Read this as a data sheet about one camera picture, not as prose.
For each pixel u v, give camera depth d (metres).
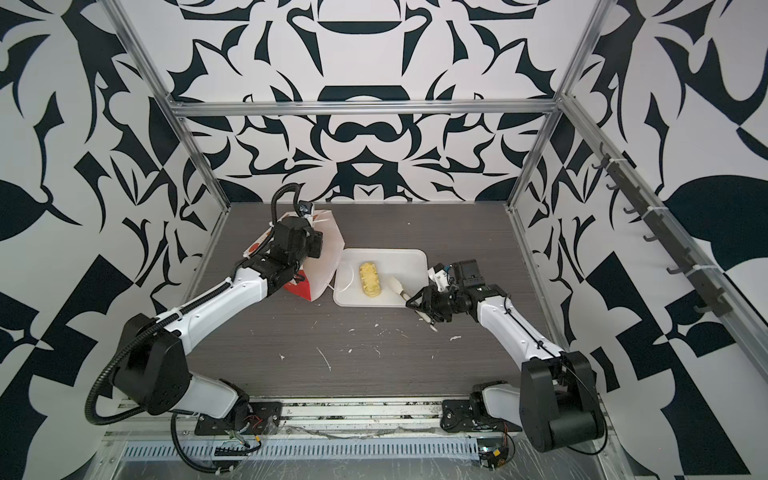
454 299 0.71
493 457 0.71
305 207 0.73
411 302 0.81
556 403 0.41
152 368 0.42
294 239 0.64
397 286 0.87
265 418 0.74
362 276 0.96
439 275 0.81
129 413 0.44
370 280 0.95
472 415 0.74
